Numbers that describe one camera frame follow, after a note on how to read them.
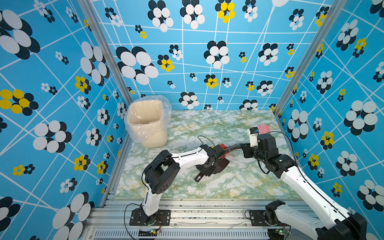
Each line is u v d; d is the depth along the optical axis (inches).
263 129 41.6
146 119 39.8
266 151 22.5
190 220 29.2
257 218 28.5
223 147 38.6
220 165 39.0
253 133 26.8
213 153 26.1
